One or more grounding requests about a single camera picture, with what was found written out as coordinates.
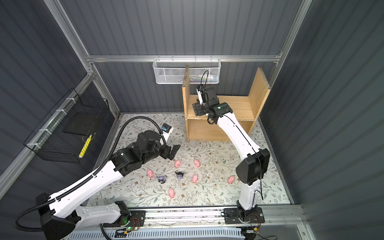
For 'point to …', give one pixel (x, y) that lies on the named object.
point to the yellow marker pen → (86, 144)
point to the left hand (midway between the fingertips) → (172, 140)
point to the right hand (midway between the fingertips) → (203, 104)
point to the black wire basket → (63, 134)
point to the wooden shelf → (246, 109)
